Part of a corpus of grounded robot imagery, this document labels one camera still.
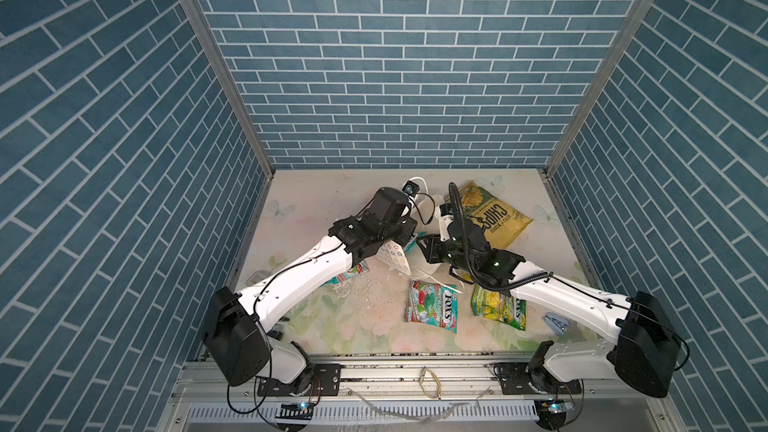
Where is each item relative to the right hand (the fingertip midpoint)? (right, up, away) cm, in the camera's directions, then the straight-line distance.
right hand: (415, 236), depth 79 cm
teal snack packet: (+5, -20, +4) cm, 21 cm away
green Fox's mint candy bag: (-18, -12, +12) cm, 25 cm away
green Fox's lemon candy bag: (+24, -21, +5) cm, 32 cm away
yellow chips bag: (+30, +2, +18) cm, 35 cm away
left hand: (-2, +5, -1) cm, 6 cm away
